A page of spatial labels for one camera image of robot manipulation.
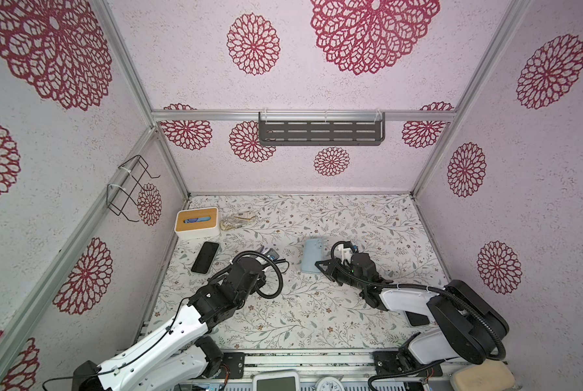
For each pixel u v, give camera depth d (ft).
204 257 3.23
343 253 2.67
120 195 2.44
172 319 1.56
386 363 2.40
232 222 3.48
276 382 2.24
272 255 2.12
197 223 3.45
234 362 2.45
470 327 1.43
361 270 2.25
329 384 2.25
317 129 3.11
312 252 2.99
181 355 1.95
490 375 2.27
